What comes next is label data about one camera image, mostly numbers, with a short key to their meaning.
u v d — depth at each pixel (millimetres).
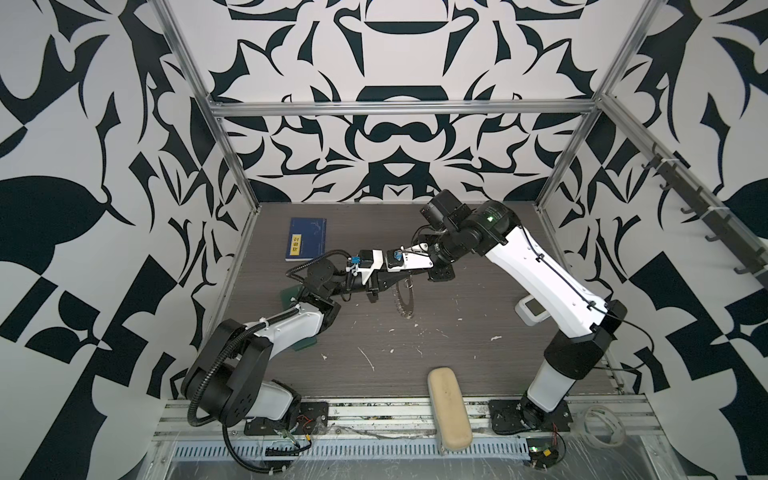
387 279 673
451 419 721
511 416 743
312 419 731
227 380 426
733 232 553
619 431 700
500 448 713
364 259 593
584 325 425
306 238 1100
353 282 661
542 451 713
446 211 525
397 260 575
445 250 566
